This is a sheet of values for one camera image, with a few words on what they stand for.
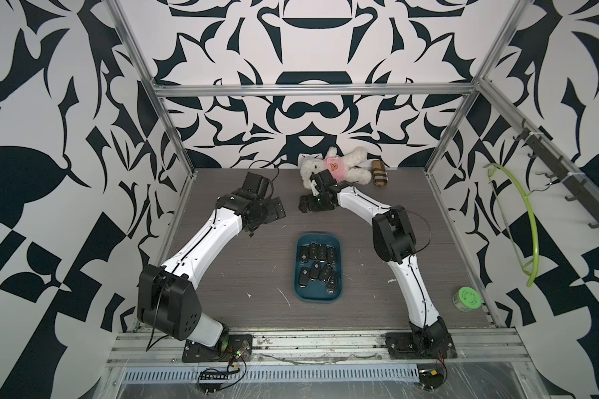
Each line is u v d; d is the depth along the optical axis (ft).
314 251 3.02
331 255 3.00
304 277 2.86
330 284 2.78
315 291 2.81
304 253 3.00
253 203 2.05
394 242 2.06
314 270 2.91
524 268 2.24
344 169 3.66
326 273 2.86
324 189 2.79
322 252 3.01
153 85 2.93
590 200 1.80
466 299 2.60
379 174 3.79
